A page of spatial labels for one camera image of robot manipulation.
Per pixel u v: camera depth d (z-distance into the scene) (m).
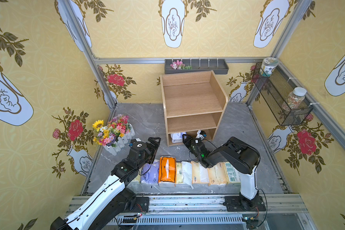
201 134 0.88
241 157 0.52
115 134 0.86
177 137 0.92
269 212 0.73
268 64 0.85
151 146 0.69
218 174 0.80
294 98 0.66
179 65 0.88
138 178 0.80
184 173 0.78
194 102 0.78
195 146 0.75
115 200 0.61
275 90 0.90
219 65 0.92
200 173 0.80
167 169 0.78
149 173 0.80
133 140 0.73
